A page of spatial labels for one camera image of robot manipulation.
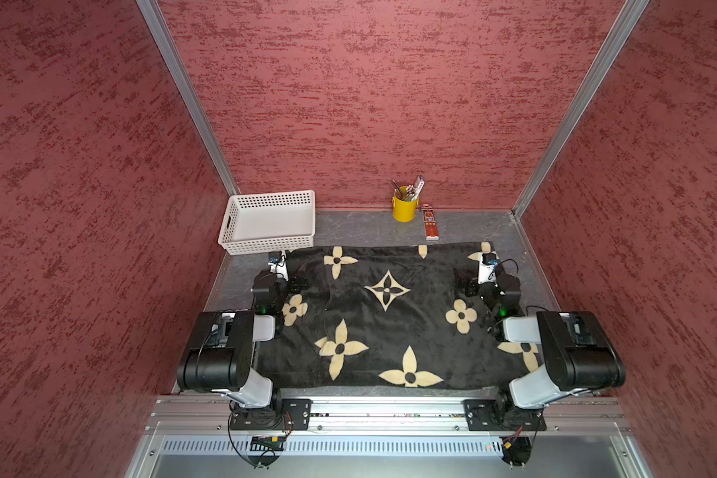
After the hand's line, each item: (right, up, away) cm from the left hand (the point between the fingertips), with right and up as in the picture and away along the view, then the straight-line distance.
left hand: (292, 268), depth 93 cm
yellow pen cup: (+39, +21, +23) cm, 50 cm away
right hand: (+57, 0, 0) cm, 57 cm away
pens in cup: (+40, +27, +11) cm, 50 cm away
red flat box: (+50, +14, +20) cm, 55 cm away
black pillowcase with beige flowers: (+31, -15, -3) cm, 35 cm away
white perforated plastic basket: (-16, +16, +24) cm, 33 cm away
